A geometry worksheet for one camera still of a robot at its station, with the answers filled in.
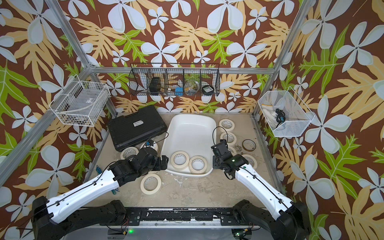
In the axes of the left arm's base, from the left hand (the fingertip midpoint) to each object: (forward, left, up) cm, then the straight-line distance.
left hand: (163, 158), depth 77 cm
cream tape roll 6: (+37, -42, -16) cm, 58 cm away
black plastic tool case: (+27, +26, -11) cm, 39 cm away
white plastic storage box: (+17, -12, -11) cm, 24 cm away
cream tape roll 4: (+12, +27, -15) cm, 33 cm away
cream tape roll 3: (+1, +3, +11) cm, 11 cm away
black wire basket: (+51, -4, +14) cm, 53 cm away
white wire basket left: (+24, +45, +17) cm, 54 cm away
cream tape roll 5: (-8, +9, -17) cm, 21 cm away
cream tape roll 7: (+24, -43, -16) cm, 51 cm away
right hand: (+2, -29, -5) cm, 30 cm away
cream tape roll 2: (+6, -7, -15) cm, 18 cm away
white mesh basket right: (+22, -69, +10) cm, 73 cm away
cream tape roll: (+4, -19, -16) cm, 25 cm away
